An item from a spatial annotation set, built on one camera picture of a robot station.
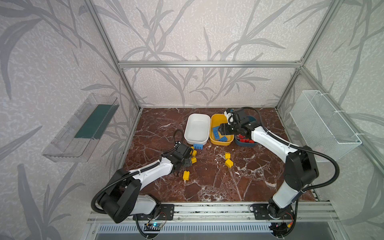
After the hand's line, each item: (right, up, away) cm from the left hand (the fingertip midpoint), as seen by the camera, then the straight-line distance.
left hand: (186, 156), depth 90 cm
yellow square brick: (+5, +1, +4) cm, 6 cm away
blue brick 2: (+19, +13, +11) cm, 26 cm away
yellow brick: (+26, 0, +3) cm, 26 cm away
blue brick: (+8, +5, +6) cm, 11 cm away
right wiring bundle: (+49, -33, -17) cm, 61 cm away
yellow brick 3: (0, -10, -5) cm, 11 cm away
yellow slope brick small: (+4, -2, 0) cm, 5 cm away
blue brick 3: (+24, +9, +10) cm, 28 cm away
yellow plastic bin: (+21, +22, +22) cm, 38 cm away
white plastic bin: (+6, +16, +15) cm, 23 cm away
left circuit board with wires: (-13, -28, -19) cm, 36 cm away
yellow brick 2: (+26, -4, -1) cm, 26 cm away
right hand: (+22, +20, 0) cm, 29 cm away
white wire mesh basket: (+63, +19, -26) cm, 70 cm away
